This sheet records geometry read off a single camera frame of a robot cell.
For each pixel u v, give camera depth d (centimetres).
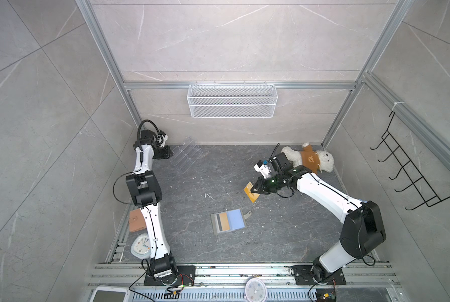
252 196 81
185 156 109
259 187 73
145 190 65
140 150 73
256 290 69
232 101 100
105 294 66
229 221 88
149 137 86
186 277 72
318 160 103
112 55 82
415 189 62
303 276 73
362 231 44
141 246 79
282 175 64
